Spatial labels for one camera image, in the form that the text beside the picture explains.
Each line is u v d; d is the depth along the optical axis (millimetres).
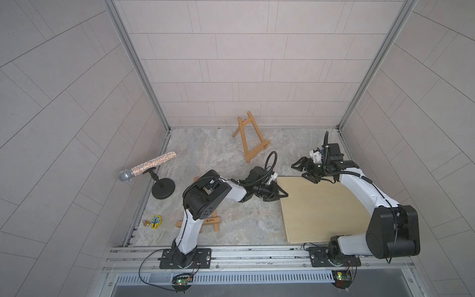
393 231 422
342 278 680
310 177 757
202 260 712
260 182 770
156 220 788
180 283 642
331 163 650
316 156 788
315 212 774
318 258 708
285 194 824
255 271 695
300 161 780
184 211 511
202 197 511
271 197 785
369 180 511
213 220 771
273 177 845
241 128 933
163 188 889
